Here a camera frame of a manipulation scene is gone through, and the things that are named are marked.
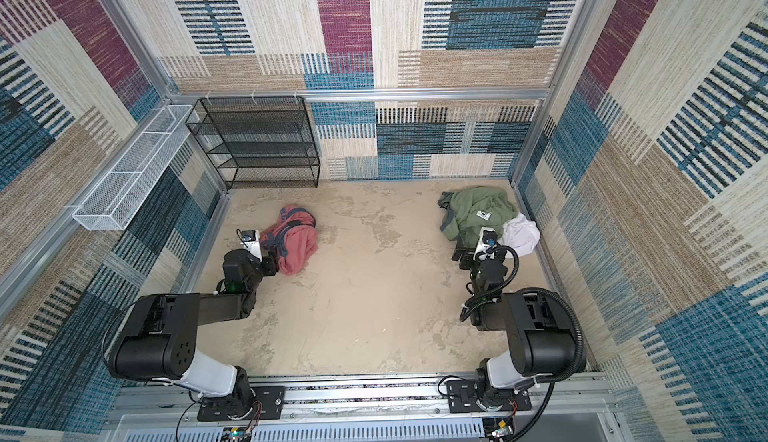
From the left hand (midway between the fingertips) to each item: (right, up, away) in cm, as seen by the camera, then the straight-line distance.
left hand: (264, 244), depth 94 cm
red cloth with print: (+9, +2, +1) cm, 9 cm away
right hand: (+64, +2, -4) cm, 64 cm away
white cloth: (+82, +3, +6) cm, 82 cm away
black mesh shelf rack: (-9, +35, +17) cm, 40 cm away
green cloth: (+65, +11, +9) cm, 67 cm away
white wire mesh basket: (-26, +16, -20) cm, 36 cm away
